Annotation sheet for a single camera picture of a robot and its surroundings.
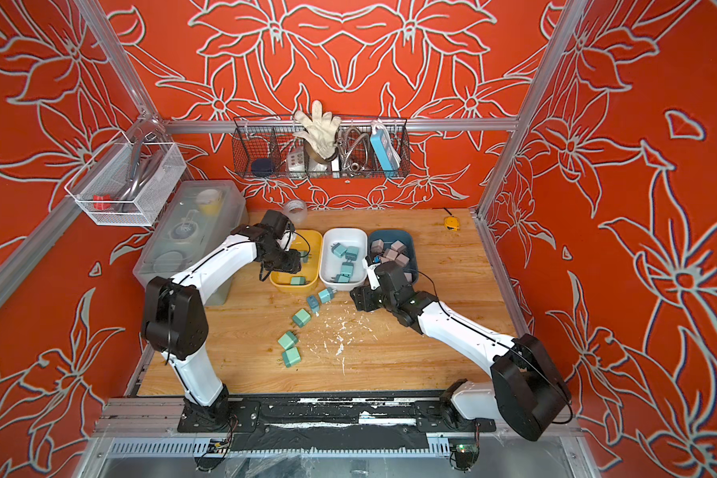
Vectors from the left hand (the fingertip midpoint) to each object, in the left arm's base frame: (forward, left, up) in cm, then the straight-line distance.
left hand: (293, 263), depth 91 cm
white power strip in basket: (+26, +1, +20) cm, 33 cm away
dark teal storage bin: (+19, -31, -7) cm, 37 cm away
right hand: (-10, -20, +2) cm, 22 cm away
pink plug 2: (+12, -31, -8) cm, 34 cm away
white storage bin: (+8, -10, -10) cm, 16 cm away
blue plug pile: (+6, -16, -10) cm, 20 cm away
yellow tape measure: (+29, -56, -8) cm, 63 cm away
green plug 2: (-14, -4, -9) cm, 17 cm away
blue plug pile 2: (+1, -15, -8) cm, 17 cm away
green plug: (-2, -1, -7) cm, 8 cm away
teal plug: (-6, -11, -7) cm, 15 cm away
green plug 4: (-25, -3, -9) cm, 27 cm away
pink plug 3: (+10, -35, -9) cm, 38 cm away
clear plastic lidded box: (+10, +31, +9) cm, 34 cm away
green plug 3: (-21, -1, -9) cm, 23 cm away
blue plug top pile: (+12, -13, -7) cm, 19 cm away
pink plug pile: (+14, -27, -6) cm, 31 cm away
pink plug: (+16, -34, -8) cm, 39 cm away
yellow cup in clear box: (+19, +33, +7) cm, 39 cm away
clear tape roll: (+34, +7, -9) cm, 36 cm away
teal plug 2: (-10, -7, -7) cm, 14 cm away
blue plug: (+12, -17, -8) cm, 22 cm away
